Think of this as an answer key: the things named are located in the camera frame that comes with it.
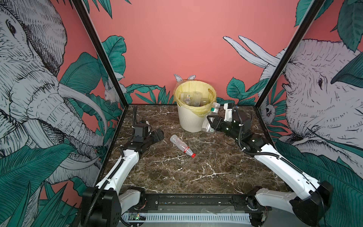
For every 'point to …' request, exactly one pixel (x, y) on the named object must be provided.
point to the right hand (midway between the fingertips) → (208, 115)
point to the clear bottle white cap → (196, 99)
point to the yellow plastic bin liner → (189, 85)
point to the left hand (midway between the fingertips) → (158, 132)
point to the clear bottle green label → (207, 126)
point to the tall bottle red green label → (187, 100)
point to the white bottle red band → (179, 143)
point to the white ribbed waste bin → (189, 120)
